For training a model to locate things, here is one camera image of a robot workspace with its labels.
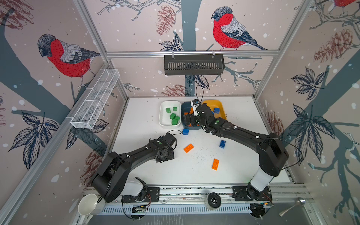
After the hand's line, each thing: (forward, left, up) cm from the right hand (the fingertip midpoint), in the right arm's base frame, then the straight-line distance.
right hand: (189, 115), depth 87 cm
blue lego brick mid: (-10, -22, -18) cm, 30 cm away
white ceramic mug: (-48, +47, -9) cm, 68 cm away
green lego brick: (+6, +12, -16) cm, 21 cm away
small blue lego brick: (+20, -22, -18) cm, 34 cm away
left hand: (-21, +13, -16) cm, 30 cm away
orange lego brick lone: (-24, -16, -18) cm, 34 cm away
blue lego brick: (-1, +3, -18) cm, 18 cm away
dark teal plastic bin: (+14, +3, -9) cm, 17 cm away
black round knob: (-44, -12, -7) cm, 46 cm away
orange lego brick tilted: (-14, +1, -17) cm, 22 cm away
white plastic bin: (+13, +16, -15) cm, 26 cm away
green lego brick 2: (+11, +14, -15) cm, 23 cm away
